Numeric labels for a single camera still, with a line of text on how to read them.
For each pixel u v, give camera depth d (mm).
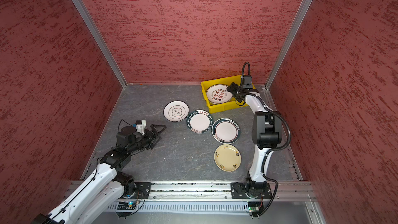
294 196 752
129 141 611
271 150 545
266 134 535
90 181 488
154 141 696
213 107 992
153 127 707
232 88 909
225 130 950
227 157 864
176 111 1043
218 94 1097
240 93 753
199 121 1002
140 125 740
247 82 787
